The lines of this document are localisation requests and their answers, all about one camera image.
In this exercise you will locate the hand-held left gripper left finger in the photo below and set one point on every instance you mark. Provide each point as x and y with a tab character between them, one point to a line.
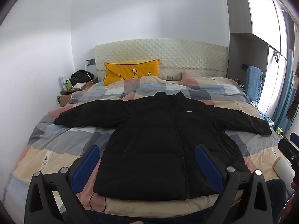
86	169

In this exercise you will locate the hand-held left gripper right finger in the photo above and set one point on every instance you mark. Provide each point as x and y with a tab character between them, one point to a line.
209	169

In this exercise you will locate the white flat box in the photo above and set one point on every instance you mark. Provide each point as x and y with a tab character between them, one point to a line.
79	86

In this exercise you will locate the blue curtain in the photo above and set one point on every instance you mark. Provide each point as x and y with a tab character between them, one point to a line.
283	93

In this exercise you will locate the black wall socket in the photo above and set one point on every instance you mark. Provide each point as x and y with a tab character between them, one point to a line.
90	62

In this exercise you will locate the black puffer jacket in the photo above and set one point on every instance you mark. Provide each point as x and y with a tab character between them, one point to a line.
151	140

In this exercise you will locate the black bag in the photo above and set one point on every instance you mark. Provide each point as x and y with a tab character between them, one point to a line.
82	75

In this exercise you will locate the grey wardrobe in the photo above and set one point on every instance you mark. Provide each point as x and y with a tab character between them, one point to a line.
243	23

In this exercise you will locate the white bottle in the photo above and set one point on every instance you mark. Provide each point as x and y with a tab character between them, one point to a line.
62	81

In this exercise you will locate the small green box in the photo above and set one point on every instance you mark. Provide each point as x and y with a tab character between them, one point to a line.
279	131

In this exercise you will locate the black hanger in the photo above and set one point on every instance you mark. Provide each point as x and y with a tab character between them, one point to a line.
276	55

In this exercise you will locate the blue cloth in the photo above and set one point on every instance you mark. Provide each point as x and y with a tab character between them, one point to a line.
266	117

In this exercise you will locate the patchwork quilt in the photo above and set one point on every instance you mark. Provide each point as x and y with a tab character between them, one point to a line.
58	144

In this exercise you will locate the yellow crown pillow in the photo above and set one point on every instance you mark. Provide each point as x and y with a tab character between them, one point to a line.
130	71

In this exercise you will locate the white roll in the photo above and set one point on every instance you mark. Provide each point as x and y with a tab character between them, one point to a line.
283	169

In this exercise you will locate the cream quilted headboard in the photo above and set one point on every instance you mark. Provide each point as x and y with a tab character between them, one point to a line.
163	51

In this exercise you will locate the blue towel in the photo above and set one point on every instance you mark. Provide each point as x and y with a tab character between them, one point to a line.
254	84

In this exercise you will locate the person's dark trousers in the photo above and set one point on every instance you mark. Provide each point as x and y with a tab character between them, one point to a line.
276	193

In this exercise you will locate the green packet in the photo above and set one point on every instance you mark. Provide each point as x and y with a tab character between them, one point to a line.
68	84

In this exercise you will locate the wooden nightstand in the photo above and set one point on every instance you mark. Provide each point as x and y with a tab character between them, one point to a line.
70	92

